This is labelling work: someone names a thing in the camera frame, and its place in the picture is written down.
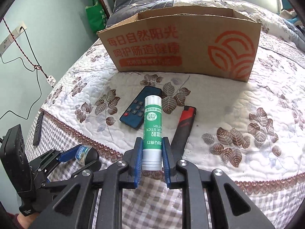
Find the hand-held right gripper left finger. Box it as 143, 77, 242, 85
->
40, 137, 143, 229

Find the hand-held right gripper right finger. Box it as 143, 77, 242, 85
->
162, 136, 265, 229

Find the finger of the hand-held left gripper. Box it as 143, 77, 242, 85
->
30, 145, 80, 174
42, 164, 98, 189

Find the clear tube with blue cap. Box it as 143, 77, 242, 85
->
76, 145, 100, 171

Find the green glue stick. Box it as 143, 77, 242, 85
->
142, 95, 163, 171

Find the brown cardboard box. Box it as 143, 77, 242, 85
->
96, 6, 262, 83

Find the person's left forearm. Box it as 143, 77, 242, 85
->
14, 213, 42, 229

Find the black remote control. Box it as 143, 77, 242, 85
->
33, 112, 45, 146

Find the red black lighter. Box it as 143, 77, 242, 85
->
171, 105, 197, 160

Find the small dark remote control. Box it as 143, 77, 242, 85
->
119, 86, 162, 130

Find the green shopping bag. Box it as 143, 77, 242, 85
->
86, 0, 110, 30

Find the dark star-print duvet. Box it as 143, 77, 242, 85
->
106, 0, 181, 27

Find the floral folded comforter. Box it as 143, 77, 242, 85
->
174, 0, 305, 43

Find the black power cable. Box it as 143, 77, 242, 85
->
0, 27, 43, 120

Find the twisted dark cord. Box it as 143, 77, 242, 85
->
1, 18, 50, 79

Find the white wall socket strip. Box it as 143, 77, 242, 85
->
0, 23, 26, 55

